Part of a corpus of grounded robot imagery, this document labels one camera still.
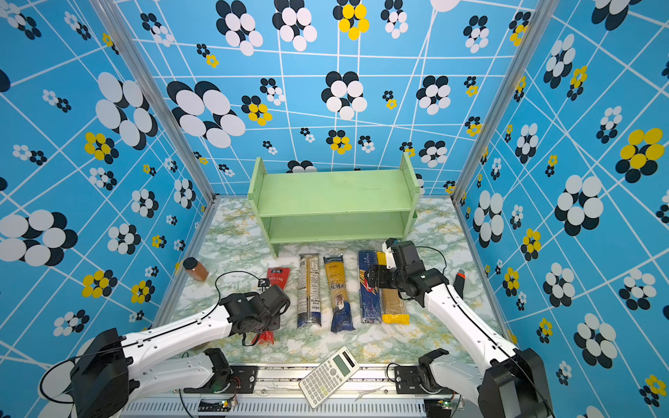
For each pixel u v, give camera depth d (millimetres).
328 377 734
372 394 722
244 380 736
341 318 822
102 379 397
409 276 614
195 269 880
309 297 865
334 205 1165
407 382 724
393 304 856
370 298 853
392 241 747
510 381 382
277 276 896
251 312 603
